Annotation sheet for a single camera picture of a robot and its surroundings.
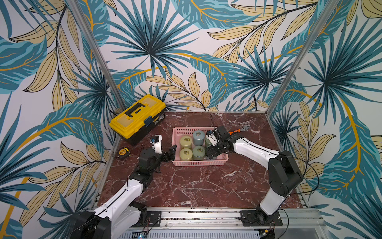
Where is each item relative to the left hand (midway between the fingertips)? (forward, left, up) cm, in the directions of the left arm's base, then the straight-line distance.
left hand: (169, 146), depth 82 cm
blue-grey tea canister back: (+12, -17, -7) cm, 22 cm away
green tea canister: (0, -17, -7) cm, 18 cm away
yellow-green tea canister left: (+8, -9, -7) cm, 14 cm away
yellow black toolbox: (+15, +23, +1) cm, 28 cm away
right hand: (+4, -26, -9) cm, 27 cm away
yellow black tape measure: (+2, +30, -12) cm, 32 cm away
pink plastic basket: (+18, -4, -11) cm, 21 cm away
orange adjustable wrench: (+25, -52, -14) cm, 59 cm away
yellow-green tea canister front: (-1, -9, -6) cm, 11 cm away
